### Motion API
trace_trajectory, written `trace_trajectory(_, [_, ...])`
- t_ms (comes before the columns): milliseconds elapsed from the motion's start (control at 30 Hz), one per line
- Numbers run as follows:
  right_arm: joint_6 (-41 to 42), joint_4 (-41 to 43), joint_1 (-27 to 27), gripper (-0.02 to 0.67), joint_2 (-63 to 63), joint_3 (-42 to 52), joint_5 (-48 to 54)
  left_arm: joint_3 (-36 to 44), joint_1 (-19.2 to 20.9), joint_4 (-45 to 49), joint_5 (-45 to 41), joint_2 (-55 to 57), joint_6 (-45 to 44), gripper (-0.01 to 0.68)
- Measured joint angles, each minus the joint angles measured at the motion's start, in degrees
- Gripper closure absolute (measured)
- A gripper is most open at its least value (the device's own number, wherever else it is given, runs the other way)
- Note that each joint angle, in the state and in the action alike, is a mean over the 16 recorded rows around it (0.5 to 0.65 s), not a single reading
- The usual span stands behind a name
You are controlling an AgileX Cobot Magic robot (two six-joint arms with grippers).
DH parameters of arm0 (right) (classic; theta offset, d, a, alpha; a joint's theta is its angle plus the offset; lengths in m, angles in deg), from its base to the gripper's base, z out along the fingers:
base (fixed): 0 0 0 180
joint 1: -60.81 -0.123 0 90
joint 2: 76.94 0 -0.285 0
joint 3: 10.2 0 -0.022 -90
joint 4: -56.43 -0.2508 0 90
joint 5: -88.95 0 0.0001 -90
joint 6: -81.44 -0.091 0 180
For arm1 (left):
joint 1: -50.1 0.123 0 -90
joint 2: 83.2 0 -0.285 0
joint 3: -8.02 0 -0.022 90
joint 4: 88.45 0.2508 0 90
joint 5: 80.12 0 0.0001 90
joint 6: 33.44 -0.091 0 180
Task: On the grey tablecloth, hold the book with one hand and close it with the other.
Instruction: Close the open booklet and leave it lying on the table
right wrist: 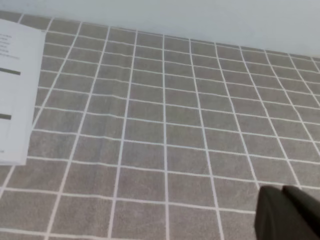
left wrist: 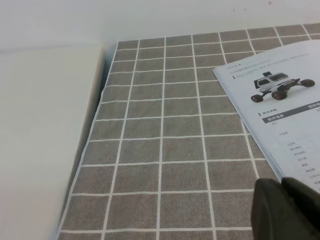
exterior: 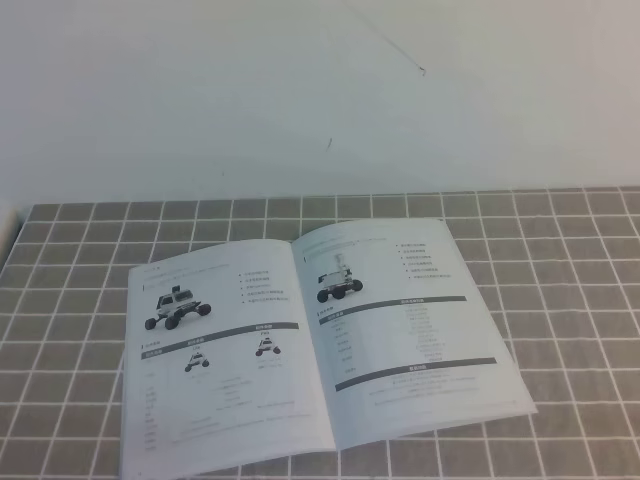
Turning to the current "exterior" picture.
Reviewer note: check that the white robot product brochure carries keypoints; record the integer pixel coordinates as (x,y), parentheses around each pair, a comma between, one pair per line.
(356,332)

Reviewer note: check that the grey checked tablecloth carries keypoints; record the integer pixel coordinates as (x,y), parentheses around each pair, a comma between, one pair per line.
(558,270)

